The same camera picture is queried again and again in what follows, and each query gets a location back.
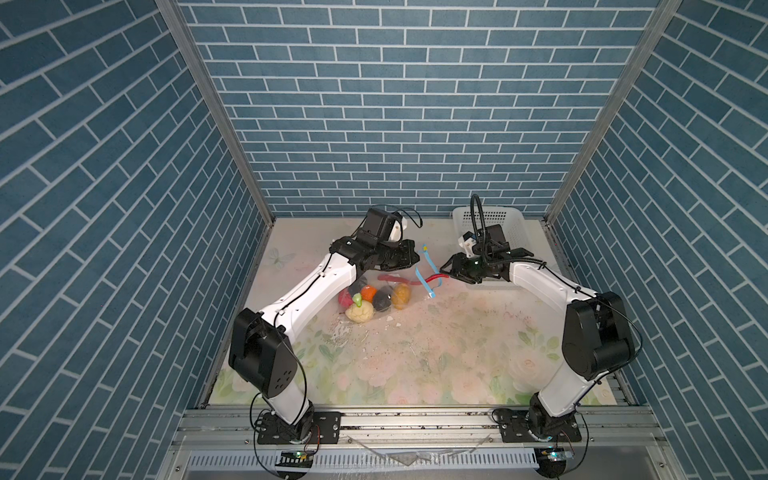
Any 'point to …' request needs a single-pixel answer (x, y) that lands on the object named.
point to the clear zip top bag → (419, 293)
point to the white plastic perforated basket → (512, 219)
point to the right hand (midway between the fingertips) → (443, 268)
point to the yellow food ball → (400, 296)
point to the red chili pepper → (413, 282)
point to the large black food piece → (382, 298)
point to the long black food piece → (360, 282)
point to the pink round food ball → (345, 298)
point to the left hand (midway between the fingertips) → (422, 257)
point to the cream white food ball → (361, 314)
